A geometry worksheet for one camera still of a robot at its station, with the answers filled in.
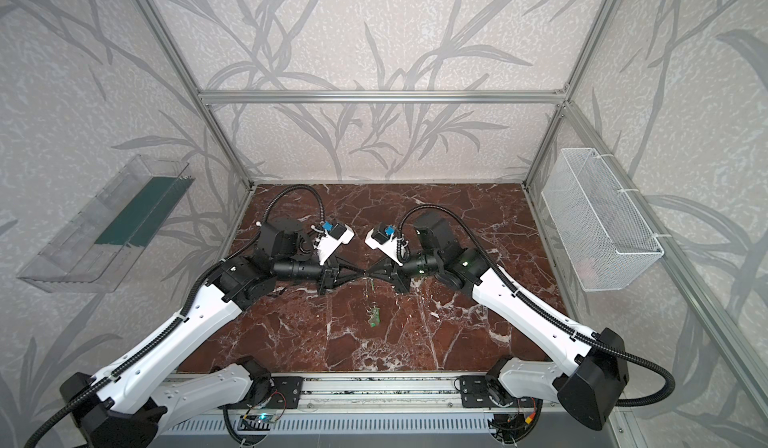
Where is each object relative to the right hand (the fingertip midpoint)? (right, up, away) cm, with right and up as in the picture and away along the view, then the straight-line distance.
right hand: (370, 262), depth 68 cm
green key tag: (0, -15, +9) cm, 18 cm away
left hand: (-1, -1, -2) cm, 3 cm away
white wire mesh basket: (+50, +7, -5) cm, 51 cm away
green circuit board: (-29, -40, +5) cm, 50 cm away
